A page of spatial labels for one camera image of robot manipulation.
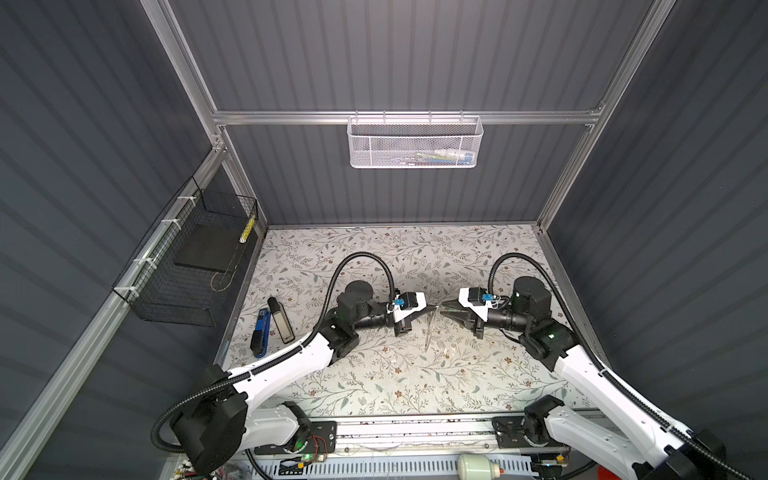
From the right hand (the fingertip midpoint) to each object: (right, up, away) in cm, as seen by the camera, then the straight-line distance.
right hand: (448, 308), depth 70 cm
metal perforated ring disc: (-4, -3, -1) cm, 5 cm away
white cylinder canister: (+5, -33, -7) cm, 34 cm away
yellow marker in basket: (-53, +20, +12) cm, 58 cm away
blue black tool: (-53, -12, +18) cm, 57 cm away
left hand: (-4, +1, -1) cm, 4 cm away
